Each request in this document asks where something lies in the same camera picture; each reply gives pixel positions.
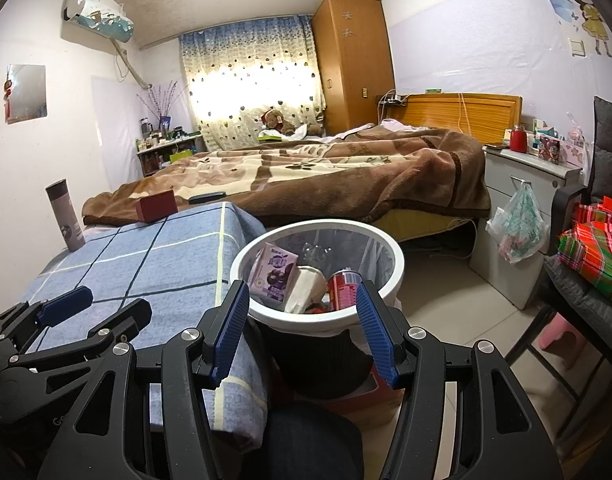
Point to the white rim trash bin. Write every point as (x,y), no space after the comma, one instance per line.
(316,225)

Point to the brown teddy bear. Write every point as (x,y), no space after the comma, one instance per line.
(276,120)

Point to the wooden wardrobe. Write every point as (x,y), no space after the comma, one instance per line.
(351,60)

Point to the pink plastic stool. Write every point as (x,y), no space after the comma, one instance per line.
(555,335)

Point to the wooden bed headboard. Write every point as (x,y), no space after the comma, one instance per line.
(460,115)

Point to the person's dark trouser leg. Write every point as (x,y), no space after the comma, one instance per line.
(311,440)

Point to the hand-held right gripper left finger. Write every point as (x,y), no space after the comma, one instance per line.
(231,330)

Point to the white air conditioner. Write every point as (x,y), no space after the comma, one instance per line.
(98,15)

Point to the black office chair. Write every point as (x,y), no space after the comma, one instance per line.
(608,125)

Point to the power strip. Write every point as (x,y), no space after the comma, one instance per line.
(390,100)

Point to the purple grape juice carton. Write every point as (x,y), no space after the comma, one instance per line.
(276,272)

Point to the dark red box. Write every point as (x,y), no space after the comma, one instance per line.
(158,207)

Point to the red drink can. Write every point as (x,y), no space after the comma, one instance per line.
(341,290)

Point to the green book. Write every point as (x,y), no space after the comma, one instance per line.
(270,137)

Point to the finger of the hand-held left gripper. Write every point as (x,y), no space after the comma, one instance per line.
(66,302)
(121,317)

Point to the red green plaid bag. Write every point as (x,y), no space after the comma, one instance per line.
(595,250)

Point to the hanging plastic bag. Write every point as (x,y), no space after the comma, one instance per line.
(518,230)

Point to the black case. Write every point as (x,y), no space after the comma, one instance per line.
(208,197)

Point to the white nightstand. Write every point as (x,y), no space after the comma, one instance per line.
(495,175)

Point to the brown patterned blanket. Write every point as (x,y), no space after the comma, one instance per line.
(336,170)

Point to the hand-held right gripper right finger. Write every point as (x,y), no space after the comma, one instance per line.
(380,335)

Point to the purple decorative branches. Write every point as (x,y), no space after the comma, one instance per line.
(161,100)

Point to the cartoon print box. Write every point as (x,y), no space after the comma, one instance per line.
(549,147)

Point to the red cup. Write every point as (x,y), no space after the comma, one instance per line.
(518,140)

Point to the red hanging ornament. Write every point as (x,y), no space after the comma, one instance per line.
(8,95)

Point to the white paper bag green print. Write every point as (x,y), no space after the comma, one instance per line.
(306,287)

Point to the cartoon girl wall sticker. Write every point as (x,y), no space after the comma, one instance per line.
(590,15)

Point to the spotted window curtain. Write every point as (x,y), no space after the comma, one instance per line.
(246,45)

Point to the cluttered white shelf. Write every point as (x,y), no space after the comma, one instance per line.
(156,155)

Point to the grey thermos flask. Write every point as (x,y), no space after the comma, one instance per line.
(66,215)

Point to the silver wall mirror sheet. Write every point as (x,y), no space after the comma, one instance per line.
(28,92)

